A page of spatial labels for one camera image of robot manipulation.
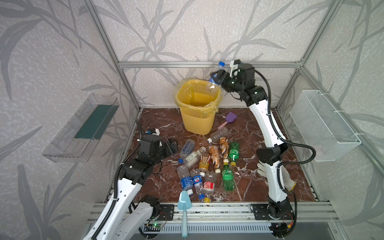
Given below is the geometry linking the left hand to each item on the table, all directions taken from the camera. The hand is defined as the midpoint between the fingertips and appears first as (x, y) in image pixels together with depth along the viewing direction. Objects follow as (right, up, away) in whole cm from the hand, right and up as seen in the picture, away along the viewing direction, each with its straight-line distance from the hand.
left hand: (174, 140), depth 72 cm
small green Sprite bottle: (+33, -10, +18) cm, 39 cm away
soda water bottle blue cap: (+5, -7, +19) cm, 21 cm away
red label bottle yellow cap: (+17, -24, +5) cm, 30 cm away
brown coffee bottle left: (+21, -10, +17) cm, 28 cm away
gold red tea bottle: (+15, -15, +12) cm, 25 cm away
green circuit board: (-9, -42, -2) cm, 43 cm away
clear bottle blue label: (+5, -23, +6) cm, 24 cm away
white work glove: (+61, -25, +10) cm, 67 cm away
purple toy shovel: (+35, +11, +41) cm, 55 cm away
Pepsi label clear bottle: (+11, -22, +6) cm, 25 cm away
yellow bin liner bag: (+11, +28, +30) cm, 42 cm away
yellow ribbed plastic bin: (+11, +9, +19) cm, 23 cm away
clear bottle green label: (+8, -12, +14) cm, 21 cm away
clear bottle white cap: (+23, -1, +24) cm, 33 cm away
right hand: (+20, +34, 0) cm, 40 cm away
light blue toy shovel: (+4, -34, +4) cm, 35 cm away
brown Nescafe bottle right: (+27, -7, +21) cm, 35 cm away
